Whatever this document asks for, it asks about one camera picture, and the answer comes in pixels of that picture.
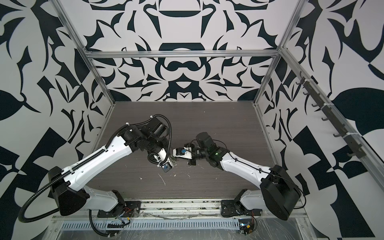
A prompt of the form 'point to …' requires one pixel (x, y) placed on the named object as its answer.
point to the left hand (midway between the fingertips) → (170, 143)
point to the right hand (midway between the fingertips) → (176, 153)
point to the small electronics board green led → (246, 226)
